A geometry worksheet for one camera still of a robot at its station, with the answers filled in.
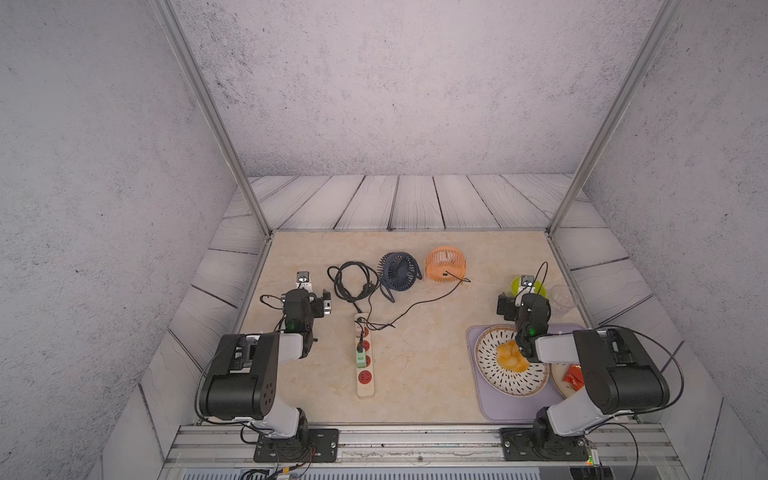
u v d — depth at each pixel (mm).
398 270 986
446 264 968
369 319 936
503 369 847
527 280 822
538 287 963
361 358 807
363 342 888
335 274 1018
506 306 866
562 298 986
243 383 446
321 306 865
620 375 454
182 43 746
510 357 843
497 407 788
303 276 821
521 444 726
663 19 711
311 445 721
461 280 1016
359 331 919
